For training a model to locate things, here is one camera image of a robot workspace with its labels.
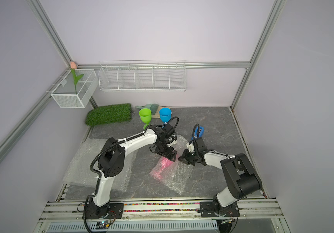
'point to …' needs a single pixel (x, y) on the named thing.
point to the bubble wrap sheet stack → (79, 173)
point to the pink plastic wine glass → (165, 164)
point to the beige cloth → (157, 115)
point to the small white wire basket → (64, 95)
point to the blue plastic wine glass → (165, 114)
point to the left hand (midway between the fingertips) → (169, 158)
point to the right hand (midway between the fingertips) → (177, 157)
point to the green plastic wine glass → (145, 115)
